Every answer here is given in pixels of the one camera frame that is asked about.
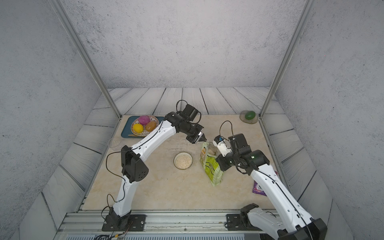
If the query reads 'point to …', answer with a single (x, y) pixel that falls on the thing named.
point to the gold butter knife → (133, 135)
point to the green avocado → (250, 115)
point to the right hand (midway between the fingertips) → (219, 158)
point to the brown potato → (150, 125)
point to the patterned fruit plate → (144, 132)
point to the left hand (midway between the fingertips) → (212, 138)
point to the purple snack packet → (257, 188)
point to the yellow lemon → (138, 128)
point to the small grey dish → (243, 118)
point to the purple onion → (144, 119)
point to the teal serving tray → (126, 125)
